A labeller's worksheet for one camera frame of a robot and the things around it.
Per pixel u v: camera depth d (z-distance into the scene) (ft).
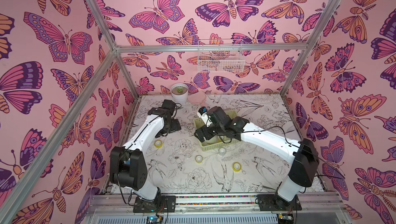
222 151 3.01
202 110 2.30
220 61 3.48
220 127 1.96
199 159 2.89
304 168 1.39
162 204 2.38
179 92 3.58
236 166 2.80
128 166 1.44
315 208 2.42
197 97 3.96
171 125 2.52
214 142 2.85
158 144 3.10
